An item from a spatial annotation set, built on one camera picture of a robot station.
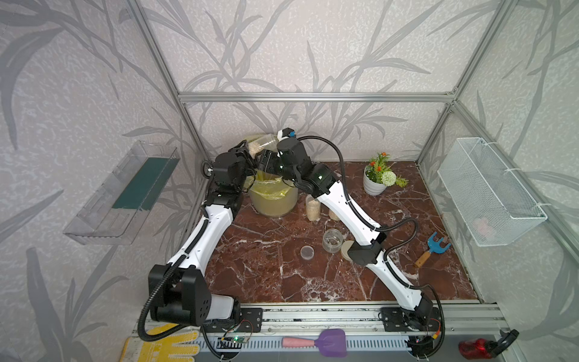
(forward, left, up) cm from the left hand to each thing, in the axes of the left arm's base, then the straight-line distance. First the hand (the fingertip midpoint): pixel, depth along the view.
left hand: (252, 140), depth 74 cm
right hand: (-4, -3, -3) cm, 6 cm away
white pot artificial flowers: (+6, -50, -24) cm, 56 cm away
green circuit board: (-51, +3, -38) cm, 64 cm away
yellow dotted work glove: (-54, +33, -38) cm, 74 cm away
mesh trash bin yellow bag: (-9, -5, -18) cm, 21 cm away
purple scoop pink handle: (-52, -27, -37) cm, 70 cm away
